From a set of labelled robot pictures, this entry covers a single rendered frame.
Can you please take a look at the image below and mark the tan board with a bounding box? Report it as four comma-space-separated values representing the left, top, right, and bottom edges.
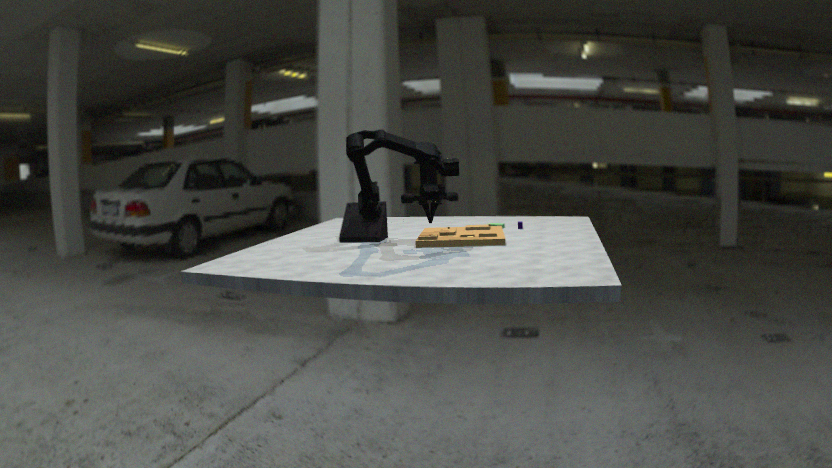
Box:
415, 224, 505, 248

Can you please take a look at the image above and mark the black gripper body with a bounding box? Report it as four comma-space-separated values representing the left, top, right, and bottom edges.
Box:
401, 177, 459, 203

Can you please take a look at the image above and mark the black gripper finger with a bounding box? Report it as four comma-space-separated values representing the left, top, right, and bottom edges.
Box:
430, 202, 442, 223
418, 202, 431, 223

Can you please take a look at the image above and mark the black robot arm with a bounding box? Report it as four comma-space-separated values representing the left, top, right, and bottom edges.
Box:
346, 130, 459, 222

